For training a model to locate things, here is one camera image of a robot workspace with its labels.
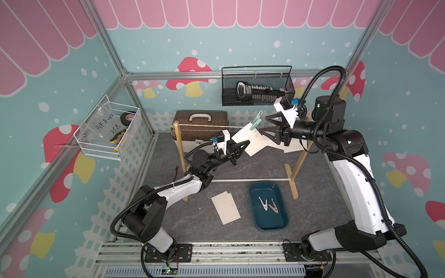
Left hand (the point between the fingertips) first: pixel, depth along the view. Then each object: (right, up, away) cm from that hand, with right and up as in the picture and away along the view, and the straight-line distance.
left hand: (250, 143), depth 68 cm
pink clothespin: (+15, -31, +18) cm, 39 cm away
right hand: (+4, +6, -9) cm, 12 cm away
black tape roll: (-56, +13, +13) cm, 59 cm away
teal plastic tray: (+12, -32, +18) cm, 39 cm away
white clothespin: (+10, -31, +19) cm, 38 cm away
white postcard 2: (-10, -32, +20) cm, 39 cm away
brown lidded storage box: (-31, +6, +38) cm, 49 cm away
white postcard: (-5, -32, +19) cm, 37 cm away
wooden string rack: (+26, -18, +29) cm, 43 cm away
